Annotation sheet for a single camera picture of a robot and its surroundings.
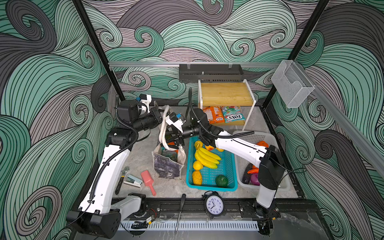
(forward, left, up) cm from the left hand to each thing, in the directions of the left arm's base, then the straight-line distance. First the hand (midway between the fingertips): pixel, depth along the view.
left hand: (171, 111), depth 65 cm
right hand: (-9, +4, -8) cm, 13 cm away
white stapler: (-19, +22, -37) cm, 47 cm away
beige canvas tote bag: (-16, +2, -19) cm, 25 cm away
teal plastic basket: (-11, -31, -34) cm, 48 cm away
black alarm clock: (-30, -22, -36) cm, 52 cm away
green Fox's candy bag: (+18, -36, -20) cm, 45 cm away
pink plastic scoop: (-18, +14, -37) cm, 44 cm away
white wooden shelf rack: (+21, -29, -7) cm, 37 cm away
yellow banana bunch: (-6, -20, -35) cm, 41 cm away
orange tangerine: (+3, -55, -31) cm, 63 cm away
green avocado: (-19, -26, -33) cm, 46 cm away
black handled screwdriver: (-32, -5, -38) cm, 50 cm away
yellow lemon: (-10, -14, -34) cm, 38 cm away
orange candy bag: (+18, -25, -21) cm, 37 cm away
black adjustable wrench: (-18, +29, -39) cm, 52 cm away
